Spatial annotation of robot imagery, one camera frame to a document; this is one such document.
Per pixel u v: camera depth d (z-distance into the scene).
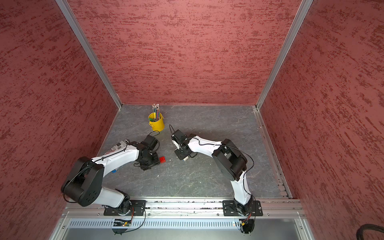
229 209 0.73
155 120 1.00
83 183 0.43
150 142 0.74
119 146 0.94
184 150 0.68
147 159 0.74
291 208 0.76
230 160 0.51
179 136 0.74
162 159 0.90
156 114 0.97
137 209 0.74
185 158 0.86
